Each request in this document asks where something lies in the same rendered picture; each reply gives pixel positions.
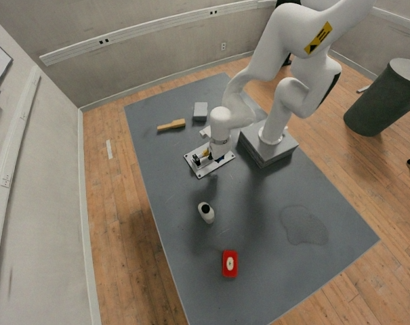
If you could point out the wooden wire brush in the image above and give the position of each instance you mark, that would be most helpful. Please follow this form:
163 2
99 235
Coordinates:
175 124

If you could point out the white bottle with black cap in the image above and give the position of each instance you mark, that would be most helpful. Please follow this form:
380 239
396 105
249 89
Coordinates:
207 213

